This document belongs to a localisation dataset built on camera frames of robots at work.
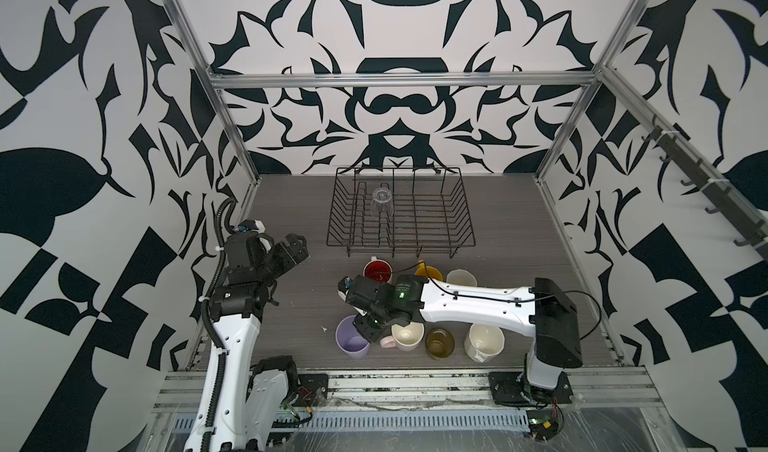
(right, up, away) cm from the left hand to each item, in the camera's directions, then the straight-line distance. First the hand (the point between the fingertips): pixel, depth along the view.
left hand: (290, 242), depth 75 cm
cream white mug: (+49, -27, +4) cm, 56 cm away
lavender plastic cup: (+14, -27, +5) cm, 31 cm away
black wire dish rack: (+29, +9, +35) cm, 46 cm away
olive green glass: (+38, -28, +6) cm, 47 cm away
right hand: (+18, -20, -1) cm, 27 cm away
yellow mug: (+35, -9, +10) cm, 37 cm away
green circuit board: (+61, -42, -4) cm, 74 cm away
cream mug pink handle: (+29, -26, +6) cm, 40 cm away
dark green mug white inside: (+44, -10, +8) cm, 46 cm away
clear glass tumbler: (+23, +10, +26) cm, 36 cm away
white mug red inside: (+21, -9, +12) cm, 26 cm away
